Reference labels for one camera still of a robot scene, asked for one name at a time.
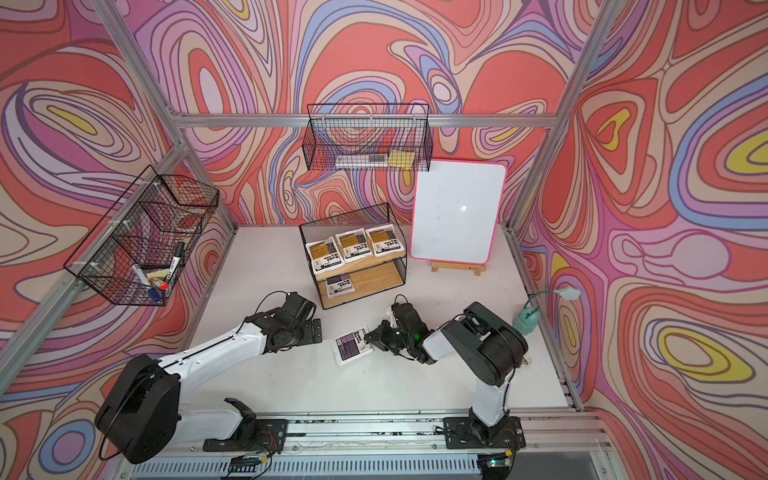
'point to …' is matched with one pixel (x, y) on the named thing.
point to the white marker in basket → (141, 274)
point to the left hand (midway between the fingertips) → (310, 334)
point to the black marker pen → (176, 260)
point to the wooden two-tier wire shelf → (369, 275)
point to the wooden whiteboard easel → (458, 266)
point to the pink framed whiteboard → (457, 210)
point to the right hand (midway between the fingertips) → (366, 344)
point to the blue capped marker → (154, 294)
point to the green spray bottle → (526, 318)
